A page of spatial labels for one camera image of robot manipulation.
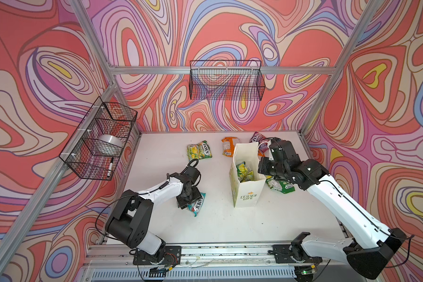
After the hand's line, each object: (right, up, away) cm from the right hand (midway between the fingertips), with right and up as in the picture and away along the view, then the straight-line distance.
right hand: (260, 168), depth 74 cm
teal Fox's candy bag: (-29, -19, +10) cm, 36 cm away
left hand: (-28, -18, +15) cm, 36 cm away
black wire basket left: (-71, +8, -1) cm, 71 cm away
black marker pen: (-63, +1, -2) cm, 63 cm away
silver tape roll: (-63, +12, 0) cm, 65 cm away
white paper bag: (-5, -11, +1) cm, 12 cm away
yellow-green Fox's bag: (-28, +7, +31) cm, 43 cm away
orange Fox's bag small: (-10, +11, +34) cm, 37 cm away
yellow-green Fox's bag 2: (-4, -5, +15) cm, 16 cm away
